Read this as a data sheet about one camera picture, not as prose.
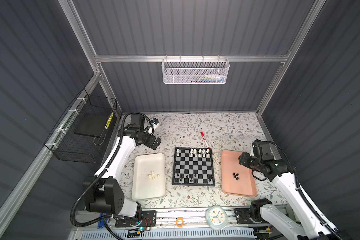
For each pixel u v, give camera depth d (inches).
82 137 28.6
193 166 35.3
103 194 16.3
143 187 33.0
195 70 48.6
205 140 41.0
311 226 15.6
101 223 27.8
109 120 31.3
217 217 28.3
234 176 34.1
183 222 28.5
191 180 32.8
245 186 32.4
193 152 37.5
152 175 34.1
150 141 29.1
